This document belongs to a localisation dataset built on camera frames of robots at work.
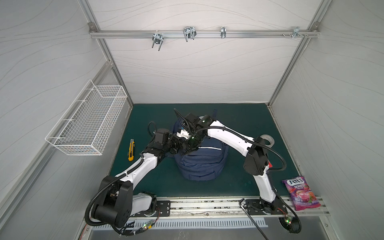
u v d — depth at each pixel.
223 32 0.78
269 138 0.98
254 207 0.73
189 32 0.76
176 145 0.76
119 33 0.78
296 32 0.77
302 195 0.76
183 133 0.76
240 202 0.75
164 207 0.73
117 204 0.41
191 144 0.70
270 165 0.88
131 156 0.94
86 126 0.69
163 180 0.82
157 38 0.79
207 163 0.78
